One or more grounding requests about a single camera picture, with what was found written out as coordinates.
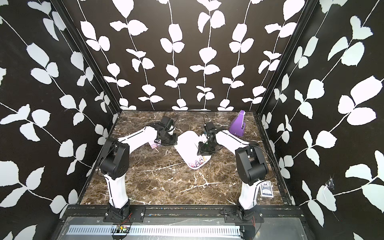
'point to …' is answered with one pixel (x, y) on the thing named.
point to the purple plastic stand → (237, 127)
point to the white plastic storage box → (187, 147)
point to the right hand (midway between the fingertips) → (198, 151)
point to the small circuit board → (120, 228)
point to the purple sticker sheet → (155, 145)
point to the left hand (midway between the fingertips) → (178, 141)
